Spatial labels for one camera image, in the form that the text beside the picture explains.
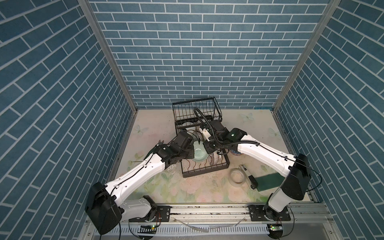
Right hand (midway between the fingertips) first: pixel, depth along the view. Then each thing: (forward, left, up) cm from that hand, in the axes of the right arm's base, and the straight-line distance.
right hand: (203, 143), depth 80 cm
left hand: (-4, +5, -2) cm, 7 cm away
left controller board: (-38, +25, -20) cm, 50 cm away
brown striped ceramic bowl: (-4, -8, -9) cm, 12 cm away
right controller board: (-33, -39, -23) cm, 56 cm away
